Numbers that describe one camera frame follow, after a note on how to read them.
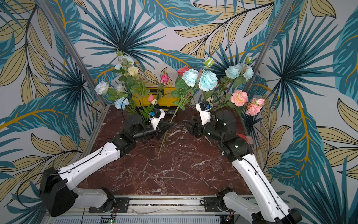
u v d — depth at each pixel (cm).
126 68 82
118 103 72
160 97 81
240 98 59
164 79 75
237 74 69
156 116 59
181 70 80
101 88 67
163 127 64
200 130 56
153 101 83
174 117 65
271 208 37
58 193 38
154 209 73
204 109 53
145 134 61
